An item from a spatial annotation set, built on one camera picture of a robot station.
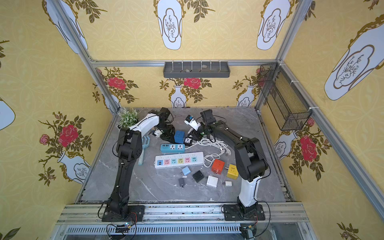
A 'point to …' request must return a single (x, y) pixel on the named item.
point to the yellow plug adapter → (232, 172)
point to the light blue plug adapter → (186, 170)
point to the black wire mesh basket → (288, 109)
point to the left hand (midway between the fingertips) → (176, 136)
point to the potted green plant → (128, 118)
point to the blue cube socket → (179, 136)
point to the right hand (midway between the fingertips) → (187, 133)
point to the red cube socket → (217, 166)
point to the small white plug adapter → (228, 183)
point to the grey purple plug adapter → (181, 182)
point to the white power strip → (178, 160)
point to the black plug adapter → (198, 176)
